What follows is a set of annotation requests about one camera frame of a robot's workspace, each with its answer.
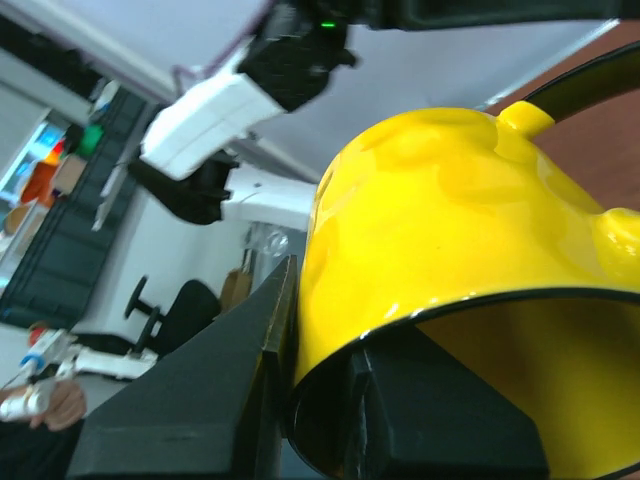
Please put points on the dark storage shelf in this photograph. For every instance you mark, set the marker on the dark storage shelf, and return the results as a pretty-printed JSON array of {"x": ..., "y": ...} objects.
[{"x": 56, "y": 278}]

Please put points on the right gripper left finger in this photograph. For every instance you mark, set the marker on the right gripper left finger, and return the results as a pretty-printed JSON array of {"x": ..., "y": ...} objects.
[{"x": 211, "y": 409}]

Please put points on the person hand background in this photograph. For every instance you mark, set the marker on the person hand background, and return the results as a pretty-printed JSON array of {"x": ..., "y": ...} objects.
[{"x": 67, "y": 406}]

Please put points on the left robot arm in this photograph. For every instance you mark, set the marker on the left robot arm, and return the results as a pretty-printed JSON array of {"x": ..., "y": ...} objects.
[{"x": 193, "y": 157}]

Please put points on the yellow enamel mug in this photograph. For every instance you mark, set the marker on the yellow enamel mug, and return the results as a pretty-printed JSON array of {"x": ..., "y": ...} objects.
[{"x": 454, "y": 222}]

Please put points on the black office chair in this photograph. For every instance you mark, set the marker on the black office chair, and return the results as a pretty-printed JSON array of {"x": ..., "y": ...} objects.
[{"x": 194, "y": 308}]

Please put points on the white handheld device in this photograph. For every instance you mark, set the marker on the white handheld device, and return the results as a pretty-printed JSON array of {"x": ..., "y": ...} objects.
[{"x": 55, "y": 355}]

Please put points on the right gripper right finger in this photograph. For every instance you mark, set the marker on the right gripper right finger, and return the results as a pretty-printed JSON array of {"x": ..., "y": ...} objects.
[{"x": 417, "y": 412}]

